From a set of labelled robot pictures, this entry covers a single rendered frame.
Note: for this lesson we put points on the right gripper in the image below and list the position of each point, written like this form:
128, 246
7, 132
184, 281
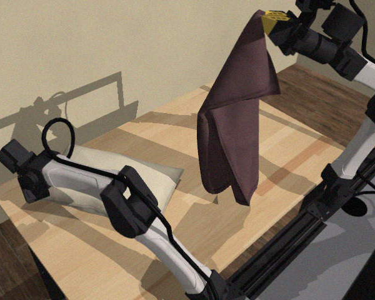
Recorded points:
286, 31

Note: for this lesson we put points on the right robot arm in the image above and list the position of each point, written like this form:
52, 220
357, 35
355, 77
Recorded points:
341, 25

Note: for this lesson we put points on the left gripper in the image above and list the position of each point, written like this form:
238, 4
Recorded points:
32, 195

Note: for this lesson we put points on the cream pillow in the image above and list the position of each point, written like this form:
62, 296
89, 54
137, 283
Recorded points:
160, 179

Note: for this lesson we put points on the maroon pillowcase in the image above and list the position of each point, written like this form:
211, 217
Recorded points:
228, 120

